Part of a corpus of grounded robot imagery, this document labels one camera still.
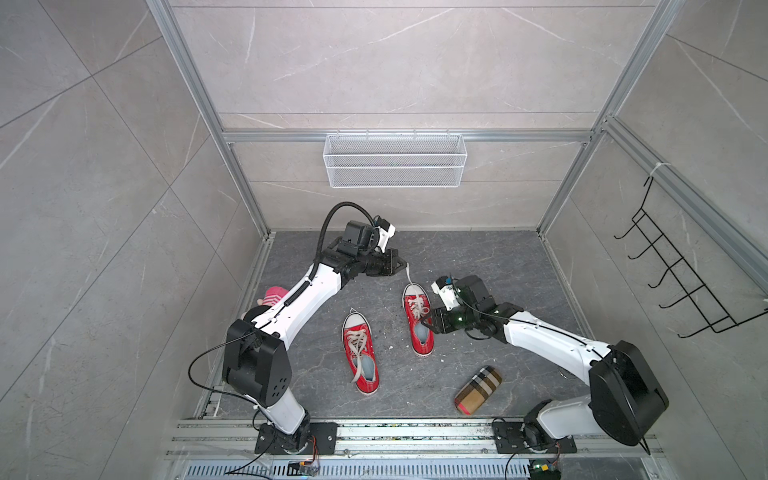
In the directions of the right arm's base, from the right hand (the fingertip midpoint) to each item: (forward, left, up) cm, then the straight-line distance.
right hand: (431, 319), depth 84 cm
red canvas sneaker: (-7, +21, -2) cm, 22 cm away
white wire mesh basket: (+50, +9, +21) cm, 55 cm away
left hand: (+10, +6, +15) cm, 19 cm away
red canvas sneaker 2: (+6, +4, 0) cm, 7 cm away
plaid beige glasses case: (-17, -11, -7) cm, 22 cm away
